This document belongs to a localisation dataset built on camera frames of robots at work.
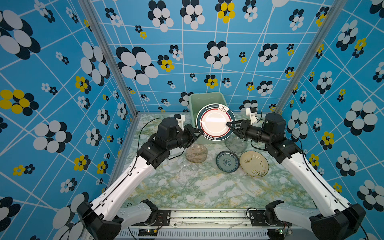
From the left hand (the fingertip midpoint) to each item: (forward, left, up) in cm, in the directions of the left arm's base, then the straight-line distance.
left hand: (205, 130), depth 64 cm
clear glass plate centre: (-6, +10, -37) cm, 38 cm away
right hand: (+3, -10, -1) cm, 11 cm away
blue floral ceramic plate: (+3, -16, -36) cm, 40 cm away
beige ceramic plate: (+1, -32, -35) cm, 47 cm away
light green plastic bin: (+45, +3, -23) cm, 51 cm away
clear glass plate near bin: (+16, -23, -35) cm, 45 cm away
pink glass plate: (+9, +4, -37) cm, 38 cm away
